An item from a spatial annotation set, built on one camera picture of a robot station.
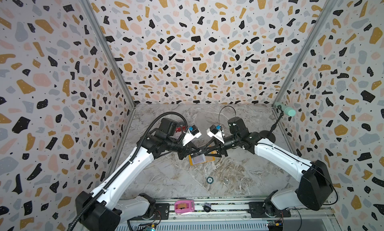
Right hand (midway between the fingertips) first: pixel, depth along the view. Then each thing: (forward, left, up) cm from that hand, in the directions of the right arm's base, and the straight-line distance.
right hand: (206, 148), depth 71 cm
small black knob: (-22, -1, -19) cm, 29 cm away
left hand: (0, +3, +2) cm, 4 cm away
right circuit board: (-27, -33, -24) cm, 49 cm away
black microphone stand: (+22, -43, -21) cm, 53 cm away
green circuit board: (-30, +25, -23) cm, 46 cm away
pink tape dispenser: (-21, +12, -19) cm, 31 cm away
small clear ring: (-8, -11, -21) cm, 25 cm away
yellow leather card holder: (+5, +4, -23) cm, 24 cm away
